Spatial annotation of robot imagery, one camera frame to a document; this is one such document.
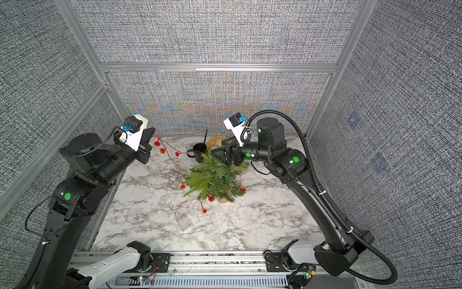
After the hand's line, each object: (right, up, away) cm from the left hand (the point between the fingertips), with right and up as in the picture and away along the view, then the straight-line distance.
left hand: (153, 125), depth 54 cm
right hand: (+20, -5, +3) cm, 20 cm away
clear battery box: (+2, -41, +30) cm, 51 cm away
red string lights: (+16, -25, +16) cm, 34 cm away
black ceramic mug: (+5, -6, +51) cm, 52 cm away
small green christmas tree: (+18, -18, +14) cm, 29 cm away
